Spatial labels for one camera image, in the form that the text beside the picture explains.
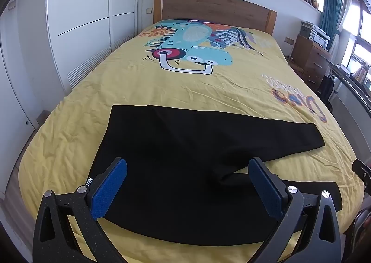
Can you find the white door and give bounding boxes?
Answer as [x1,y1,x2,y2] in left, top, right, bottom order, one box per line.
[0,0,50,194]

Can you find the wooden headboard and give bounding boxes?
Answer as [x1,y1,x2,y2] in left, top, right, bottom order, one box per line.
[154,0,278,34]

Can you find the dark chair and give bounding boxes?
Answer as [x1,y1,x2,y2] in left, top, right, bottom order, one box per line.
[344,208,371,263]

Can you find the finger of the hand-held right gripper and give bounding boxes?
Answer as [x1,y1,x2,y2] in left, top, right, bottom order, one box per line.
[352,159,371,186]

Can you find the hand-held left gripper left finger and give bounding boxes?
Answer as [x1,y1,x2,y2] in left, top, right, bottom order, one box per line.
[33,157,128,263]

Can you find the black bag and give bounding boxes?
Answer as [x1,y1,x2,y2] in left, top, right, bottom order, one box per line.
[317,76,337,101]

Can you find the wooden drawer chest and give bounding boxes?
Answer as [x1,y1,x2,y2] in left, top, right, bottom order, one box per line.
[291,34,332,89]

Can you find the yellow printed bedspread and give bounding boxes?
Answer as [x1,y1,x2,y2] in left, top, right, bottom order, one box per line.
[18,19,364,263]

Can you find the window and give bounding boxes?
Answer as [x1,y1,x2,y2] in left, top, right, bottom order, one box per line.
[336,0,371,89]

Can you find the white printer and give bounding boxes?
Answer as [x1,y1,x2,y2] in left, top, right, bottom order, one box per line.
[310,26,331,49]

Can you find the black pants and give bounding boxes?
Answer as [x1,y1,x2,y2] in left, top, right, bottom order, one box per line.
[87,104,343,247]

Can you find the white wardrobe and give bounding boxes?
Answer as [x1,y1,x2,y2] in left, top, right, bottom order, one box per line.
[46,0,139,89]

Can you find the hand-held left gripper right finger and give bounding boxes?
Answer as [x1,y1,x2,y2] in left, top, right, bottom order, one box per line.
[248,157,342,263]

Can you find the long teal curtain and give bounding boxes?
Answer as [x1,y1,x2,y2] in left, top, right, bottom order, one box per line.
[320,0,352,49]

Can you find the glass desk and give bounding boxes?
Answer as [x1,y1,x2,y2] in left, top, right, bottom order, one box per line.
[326,58,371,107]

